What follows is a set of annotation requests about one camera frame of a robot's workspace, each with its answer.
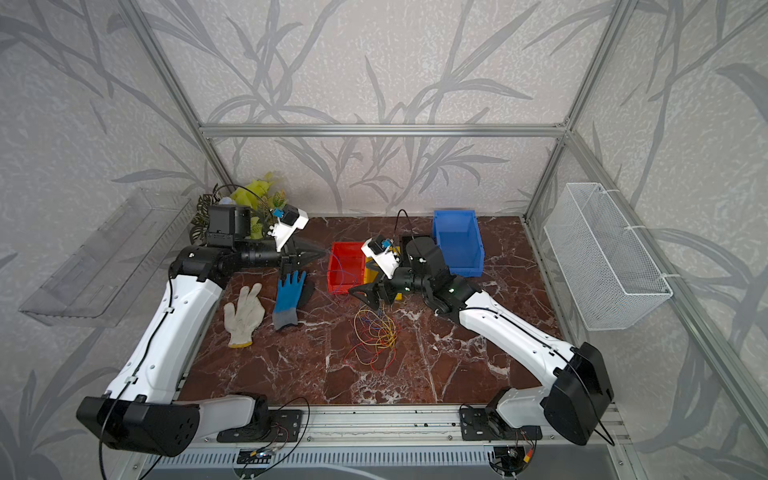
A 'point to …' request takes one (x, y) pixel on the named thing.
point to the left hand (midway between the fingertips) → (321, 252)
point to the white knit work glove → (244, 322)
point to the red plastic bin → (346, 266)
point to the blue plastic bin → (458, 234)
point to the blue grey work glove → (287, 300)
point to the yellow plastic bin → (372, 273)
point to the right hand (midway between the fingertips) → (360, 275)
